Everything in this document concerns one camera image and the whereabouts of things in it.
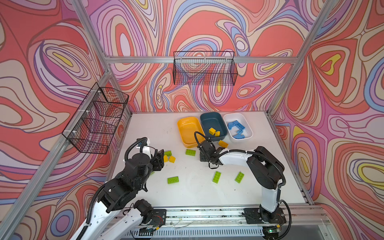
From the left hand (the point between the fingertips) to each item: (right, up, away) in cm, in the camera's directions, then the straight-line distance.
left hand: (160, 150), depth 67 cm
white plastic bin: (+51, +17, +44) cm, 69 cm away
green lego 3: (+29, -19, +19) cm, 39 cm away
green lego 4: (+3, -21, +20) cm, 29 cm away
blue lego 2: (+47, +4, +34) cm, 58 cm away
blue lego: (+47, +14, +44) cm, 66 cm away
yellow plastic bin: (+11, +11, +45) cm, 48 cm away
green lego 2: (-1, -6, +27) cm, 28 cm away
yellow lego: (+28, +8, +38) cm, 48 cm away
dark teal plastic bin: (+31, +16, +47) cm, 59 cm away
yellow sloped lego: (+35, -1, +33) cm, 48 cm away
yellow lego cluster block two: (+2, -10, +27) cm, 29 cm away
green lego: (+13, -6, +29) cm, 32 cm away
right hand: (+23, -10, +30) cm, 39 cm away
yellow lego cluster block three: (-2, -9, +24) cm, 26 cm away
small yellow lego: (+32, +6, +37) cm, 50 cm away
